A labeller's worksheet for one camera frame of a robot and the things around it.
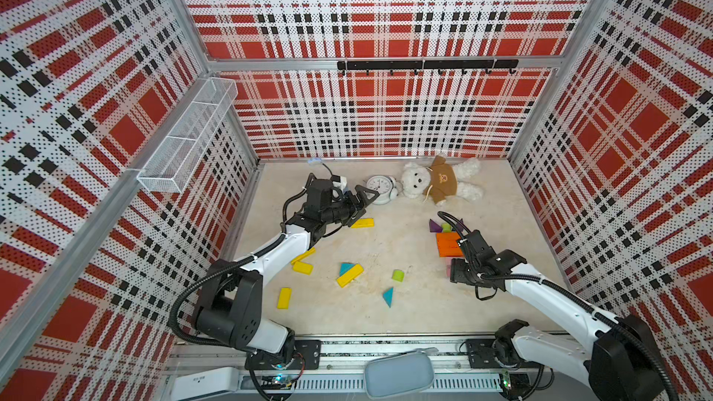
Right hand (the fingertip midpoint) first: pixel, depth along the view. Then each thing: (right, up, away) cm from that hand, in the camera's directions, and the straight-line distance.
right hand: (466, 273), depth 84 cm
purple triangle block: (-6, +12, +16) cm, 21 cm away
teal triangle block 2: (-38, +1, +4) cm, 38 cm away
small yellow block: (-52, 0, +6) cm, 53 cm away
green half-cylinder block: (-21, -2, +4) cm, 21 cm away
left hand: (-28, +23, -2) cm, 36 cm away
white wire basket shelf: (-96, +35, +7) cm, 103 cm away
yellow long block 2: (-43, +12, -22) cm, 50 cm away
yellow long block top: (-32, +13, +17) cm, 39 cm away
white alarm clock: (-23, +26, +24) cm, 43 cm away
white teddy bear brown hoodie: (-2, +29, +20) cm, 35 cm away
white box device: (-69, -19, -20) cm, 74 cm away
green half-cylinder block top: (-2, +11, +16) cm, 20 cm away
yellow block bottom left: (-56, -7, 0) cm, 56 cm away
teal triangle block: (-24, -7, 0) cm, 25 cm away
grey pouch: (-22, -20, -16) cm, 34 cm away
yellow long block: (-36, -2, +4) cm, 37 cm away
